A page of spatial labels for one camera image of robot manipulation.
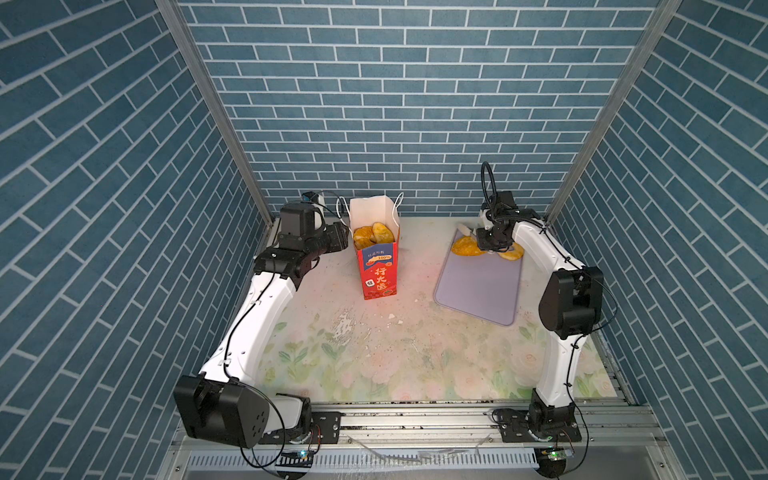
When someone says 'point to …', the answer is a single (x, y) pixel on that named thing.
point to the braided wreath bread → (362, 237)
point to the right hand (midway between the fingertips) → (482, 239)
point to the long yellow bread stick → (381, 234)
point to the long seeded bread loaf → (467, 246)
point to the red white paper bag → (377, 265)
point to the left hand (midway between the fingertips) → (341, 228)
